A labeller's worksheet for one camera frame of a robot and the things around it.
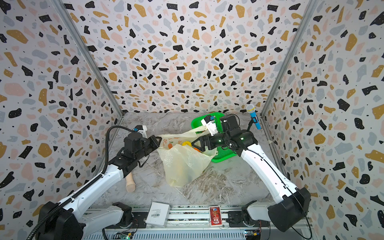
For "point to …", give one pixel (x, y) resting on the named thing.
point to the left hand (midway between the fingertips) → (162, 134)
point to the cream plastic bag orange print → (182, 164)
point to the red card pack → (215, 216)
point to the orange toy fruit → (170, 145)
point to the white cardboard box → (158, 214)
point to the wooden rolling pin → (130, 185)
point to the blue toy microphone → (251, 109)
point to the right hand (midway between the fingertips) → (196, 140)
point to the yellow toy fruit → (187, 142)
